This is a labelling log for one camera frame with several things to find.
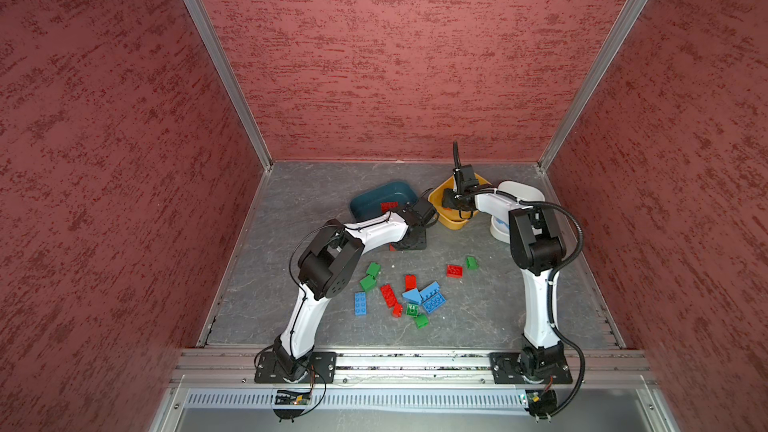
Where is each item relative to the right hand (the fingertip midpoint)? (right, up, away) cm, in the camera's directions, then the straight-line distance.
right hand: (447, 203), depth 107 cm
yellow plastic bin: (0, -5, -9) cm, 10 cm away
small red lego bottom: (-19, -29, -25) cm, 43 cm away
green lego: (+5, -18, -16) cm, 25 cm away
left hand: (-13, -14, -11) cm, 22 cm away
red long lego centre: (-21, -26, -22) cm, 40 cm away
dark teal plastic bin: (-29, 0, -1) cm, 29 cm away
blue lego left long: (-30, -28, -24) cm, 47 cm away
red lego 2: (-1, -20, -17) cm, 27 cm away
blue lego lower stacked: (-8, -28, -22) cm, 37 cm away
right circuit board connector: (+16, -48, -36) cm, 62 cm away
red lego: (-23, -1, -1) cm, 23 cm away
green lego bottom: (-12, -31, -27) cm, 43 cm away
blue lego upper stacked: (-9, -24, -22) cm, 34 cm away
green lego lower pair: (-28, -23, -20) cm, 41 cm away
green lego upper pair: (-26, -20, -17) cm, 37 cm away
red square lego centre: (-15, -23, -20) cm, 34 cm away
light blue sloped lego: (-14, -26, -22) cm, 37 cm away
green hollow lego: (-14, -30, -22) cm, 40 cm away
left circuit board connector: (-44, -46, -36) cm, 73 cm away
